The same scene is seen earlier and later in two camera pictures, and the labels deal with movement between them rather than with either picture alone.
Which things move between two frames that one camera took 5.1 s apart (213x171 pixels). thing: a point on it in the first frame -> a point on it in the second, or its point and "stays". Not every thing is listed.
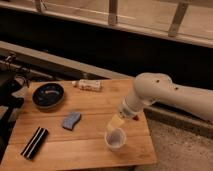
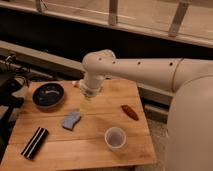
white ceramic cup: (115, 138) stays
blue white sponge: (70, 119) stays
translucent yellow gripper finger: (116, 122) -> (87, 101)
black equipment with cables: (10, 94) stays
